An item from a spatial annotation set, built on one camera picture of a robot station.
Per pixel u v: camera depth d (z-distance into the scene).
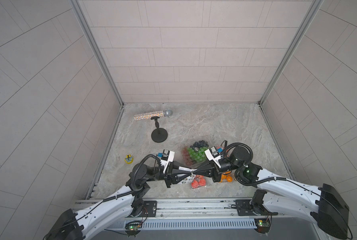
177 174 0.58
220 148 0.54
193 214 0.71
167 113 0.80
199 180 0.77
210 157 0.53
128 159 0.87
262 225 0.68
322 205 0.40
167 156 0.54
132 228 0.64
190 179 0.61
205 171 0.59
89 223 0.43
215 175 0.55
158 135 0.97
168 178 0.55
